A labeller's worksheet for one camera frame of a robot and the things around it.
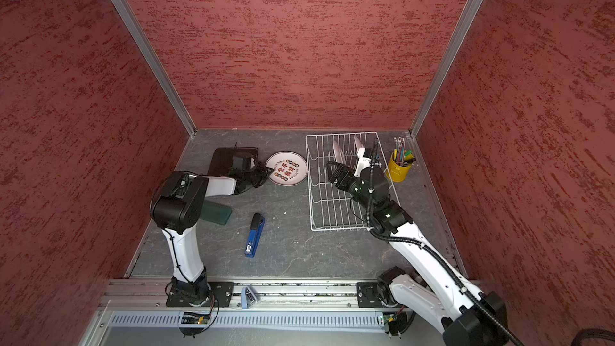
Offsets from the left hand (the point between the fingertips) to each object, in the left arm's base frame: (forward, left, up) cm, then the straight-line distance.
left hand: (275, 172), depth 102 cm
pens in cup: (+3, -52, +10) cm, 53 cm away
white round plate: (+4, -6, -2) cm, 7 cm away
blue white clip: (-46, +3, 0) cm, 46 cm away
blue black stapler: (-25, +4, 0) cm, 26 cm away
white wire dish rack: (-16, -24, -1) cm, 29 cm away
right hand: (-15, -23, +23) cm, 35 cm away
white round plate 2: (+5, -35, +14) cm, 38 cm away
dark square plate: (+9, +26, -2) cm, 28 cm away
